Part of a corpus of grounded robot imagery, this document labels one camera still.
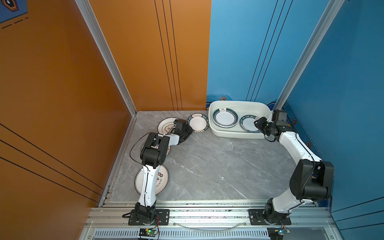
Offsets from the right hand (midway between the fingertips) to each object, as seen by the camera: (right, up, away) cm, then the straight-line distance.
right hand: (254, 122), depth 90 cm
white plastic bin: (+2, +12, +30) cm, 32 cm away
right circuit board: (+3, -53, -20) cm, 57 cm away
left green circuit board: (-59, -53, -19) cm, 81 cm away
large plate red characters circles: (-55, -34, -5) cm, 65 cm away
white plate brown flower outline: (-58, -2, +22) cm, 62 cm away
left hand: (-38, -3, +19) cm, 42 cm away
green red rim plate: (-13, +4, +24) cm, 28 cm away
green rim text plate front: (+3, 0, +23) cm, 23 cm away
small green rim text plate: (-34, 0, +22) cm, 40 cm away
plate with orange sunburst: (-53, -11, -24) cm, 59 cm away
